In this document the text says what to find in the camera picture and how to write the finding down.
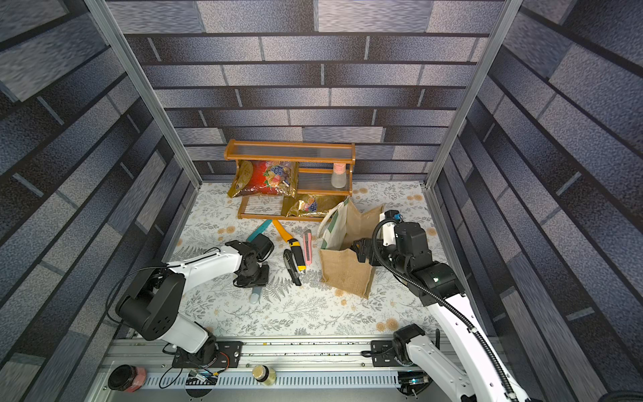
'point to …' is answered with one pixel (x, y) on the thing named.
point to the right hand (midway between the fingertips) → (367, 241)
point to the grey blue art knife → (254, 296)
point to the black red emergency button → (127, 378)
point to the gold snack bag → (310, 205)
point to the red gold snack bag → (265, 177)
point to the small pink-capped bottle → (338, 178)
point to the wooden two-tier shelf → (323, 169)
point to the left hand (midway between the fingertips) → (264, 283)
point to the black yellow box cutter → (294, 260)
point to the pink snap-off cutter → (307, 244)
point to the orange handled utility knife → (295, 245)
